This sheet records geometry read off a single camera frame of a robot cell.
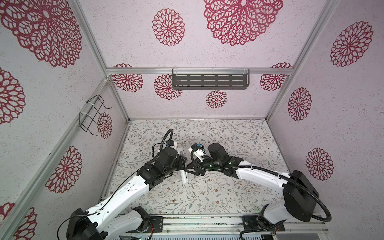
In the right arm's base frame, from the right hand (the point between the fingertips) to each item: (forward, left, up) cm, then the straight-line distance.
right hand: (185, 166), depth 74 cm
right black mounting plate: (-20, -34, -17) cm, 43 cm away
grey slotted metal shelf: (+57, -14, +13) cm, 60 cm away
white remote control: (-4, +1, -2) cm, 5 cm away
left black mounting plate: (-23, +14, -17) cm, 32 cm away
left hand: (+4, +1, -2) cm, 4 cm away
